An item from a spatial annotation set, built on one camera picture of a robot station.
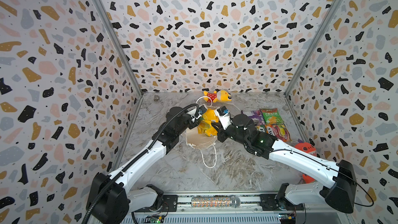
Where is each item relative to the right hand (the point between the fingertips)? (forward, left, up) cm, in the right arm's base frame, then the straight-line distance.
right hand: (210, 121), depth 70 cm
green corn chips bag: (+24, -42, -28) cm, 56 cm away
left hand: (+9, +7, 0) cm, 12 cm away
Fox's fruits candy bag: (+12, -43, -27) cm, 52 cm away
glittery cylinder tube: (-28, -11, -25) cm, 39 cm away
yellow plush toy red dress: (+38, -5, -24) cm, 45 cm away
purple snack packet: (+23, -32, -27) cm, 47 cm away
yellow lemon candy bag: (0, +2, -4) cm, 5 cm away
